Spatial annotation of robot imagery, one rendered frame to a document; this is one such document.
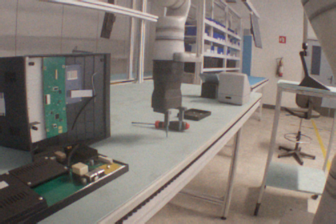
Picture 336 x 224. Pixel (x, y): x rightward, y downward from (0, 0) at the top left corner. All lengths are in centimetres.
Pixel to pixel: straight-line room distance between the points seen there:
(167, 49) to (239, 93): 64
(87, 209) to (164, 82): 34
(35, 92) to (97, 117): 20
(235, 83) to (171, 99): 60
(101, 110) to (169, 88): 17
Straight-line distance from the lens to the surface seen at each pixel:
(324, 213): 50
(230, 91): 115
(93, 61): 57
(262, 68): 687
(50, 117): 49
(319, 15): 45
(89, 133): 60
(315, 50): 695
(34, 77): 47
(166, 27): 57
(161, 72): 57
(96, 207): 35
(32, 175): 40
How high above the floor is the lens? 120
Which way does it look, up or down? 13 degrees down
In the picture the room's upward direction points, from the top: 2 degrees clockwise
